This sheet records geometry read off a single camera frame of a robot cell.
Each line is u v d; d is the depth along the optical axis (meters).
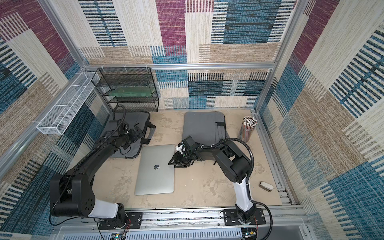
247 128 0.91
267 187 0.81
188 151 0.78
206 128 1.06
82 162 0.49
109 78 1.02
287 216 0.76
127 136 0.76
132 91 0.97
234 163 0.52
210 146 0.62
